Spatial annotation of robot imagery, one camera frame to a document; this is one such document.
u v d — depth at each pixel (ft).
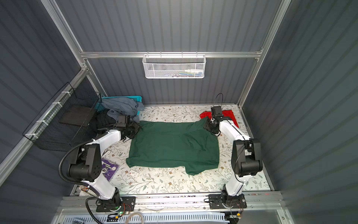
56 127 2.32
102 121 3.07
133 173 2.71
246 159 1.57
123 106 3.55
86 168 1.54
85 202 2.16
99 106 3.32
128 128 2.62
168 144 3.23
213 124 2.27
